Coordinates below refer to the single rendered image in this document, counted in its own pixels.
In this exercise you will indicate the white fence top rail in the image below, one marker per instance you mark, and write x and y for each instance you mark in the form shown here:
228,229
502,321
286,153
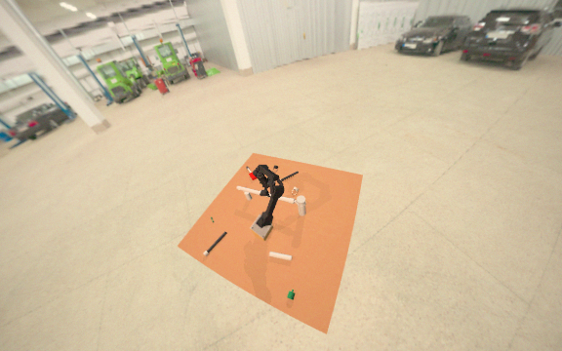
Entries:
285,199

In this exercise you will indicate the white cylindrical tube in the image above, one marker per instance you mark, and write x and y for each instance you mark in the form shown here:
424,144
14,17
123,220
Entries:
280,255

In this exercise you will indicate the beige open-topped cup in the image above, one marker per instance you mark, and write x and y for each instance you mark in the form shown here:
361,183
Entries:
293,201

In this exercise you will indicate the grey cylinder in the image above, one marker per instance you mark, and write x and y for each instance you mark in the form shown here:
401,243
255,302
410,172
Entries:
301,202

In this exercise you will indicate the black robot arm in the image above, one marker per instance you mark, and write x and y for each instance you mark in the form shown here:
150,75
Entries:
276,191

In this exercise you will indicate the small green block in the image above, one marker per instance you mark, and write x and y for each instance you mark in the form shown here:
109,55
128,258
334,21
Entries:
291,294

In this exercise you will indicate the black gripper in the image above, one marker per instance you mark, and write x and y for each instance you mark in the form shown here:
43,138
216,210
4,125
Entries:
265,192

